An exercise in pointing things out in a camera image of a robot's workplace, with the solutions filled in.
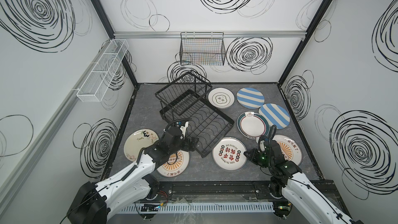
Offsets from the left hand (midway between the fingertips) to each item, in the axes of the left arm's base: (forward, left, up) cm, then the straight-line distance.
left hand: (191, 138), depth 81 cm
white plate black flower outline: (+36, -19, -10) cm, 42 cm away
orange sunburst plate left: (-10, +8, -11) cm, 17 cm away
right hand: (-6, -28, -7) cm, 30 cm away
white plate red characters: (-5, -20, -9) cm, 23 cm away
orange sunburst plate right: (-2, -57, -9) cm, 58 cm away
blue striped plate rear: (+37, -40, -10) cm, 56 cm away
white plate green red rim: (+14, -37, -9) cm, 41 cm away
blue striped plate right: (+23, -54, -9) cm, 59 cm away
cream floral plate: (+2, +32, -10) cm, 34 cm away
